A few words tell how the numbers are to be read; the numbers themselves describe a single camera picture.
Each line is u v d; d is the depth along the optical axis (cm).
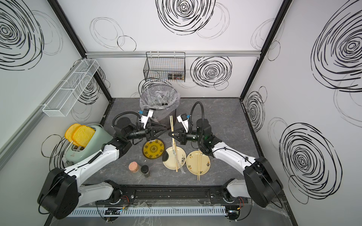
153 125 68
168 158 87
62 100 72
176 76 89
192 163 85
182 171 79
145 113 63
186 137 67
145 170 73
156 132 69
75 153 74
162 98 94
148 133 63
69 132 74
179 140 69
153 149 91
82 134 75
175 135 71
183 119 67
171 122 71
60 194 40
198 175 79
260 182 41
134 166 74
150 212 96
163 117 84
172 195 76
